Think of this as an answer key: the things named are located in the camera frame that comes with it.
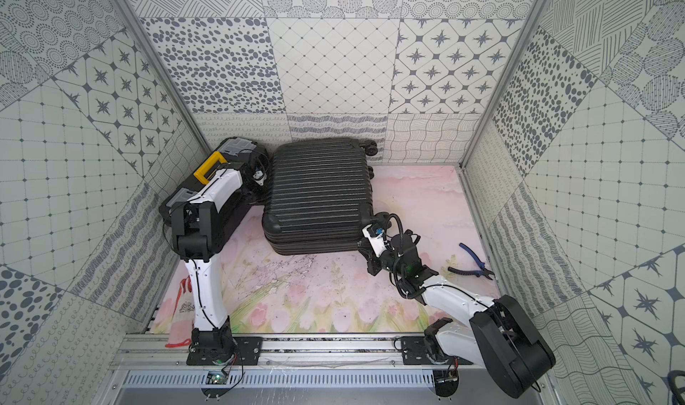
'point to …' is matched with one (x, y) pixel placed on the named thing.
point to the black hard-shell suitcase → (318, 195)
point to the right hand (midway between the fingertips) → (361, 251)
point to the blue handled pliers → (483, 272)
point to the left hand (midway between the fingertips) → (280, 200)
